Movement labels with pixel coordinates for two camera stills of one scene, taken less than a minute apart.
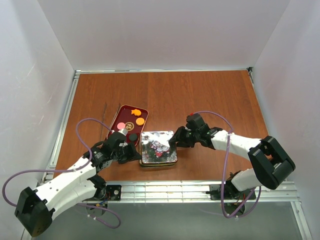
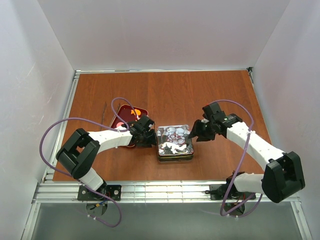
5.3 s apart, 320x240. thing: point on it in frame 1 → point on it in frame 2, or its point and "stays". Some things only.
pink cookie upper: [121, 125] stays
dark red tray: [133, 119] stays
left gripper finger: [132, 155] → [147, 142]
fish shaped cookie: [136, 112] stays
